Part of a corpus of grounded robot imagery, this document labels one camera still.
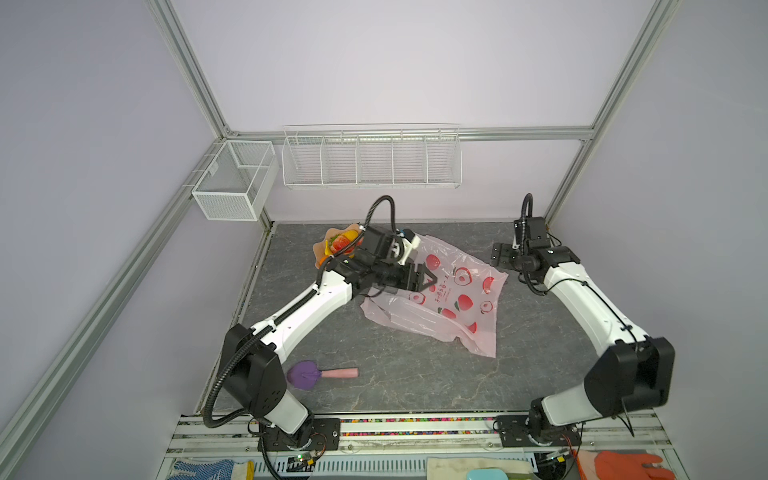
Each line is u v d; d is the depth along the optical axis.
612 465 0.68
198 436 0.76
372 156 0.98
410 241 0.71
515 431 0.74
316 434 0.74
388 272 0.67
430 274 0.72
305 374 0.83
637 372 0.47
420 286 0.68
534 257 0.60
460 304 0.97
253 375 0.41
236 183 0.96
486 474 0.68
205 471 0.69
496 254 0.79
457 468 0.69
